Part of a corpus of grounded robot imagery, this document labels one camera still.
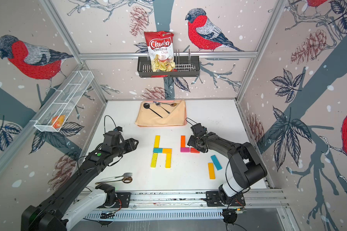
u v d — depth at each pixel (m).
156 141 0.96
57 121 0.66
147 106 1.16
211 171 0.84
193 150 0.84
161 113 1.11
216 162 0.86
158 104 1.17
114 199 0.72
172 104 1.17
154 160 0.88
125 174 0.82
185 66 0.95
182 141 0.95
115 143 0.64
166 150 0.92
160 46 0.82
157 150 0.92
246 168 0.45
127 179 0.82
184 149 0.93
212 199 0.73
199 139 0.67
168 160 0.87
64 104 0.77
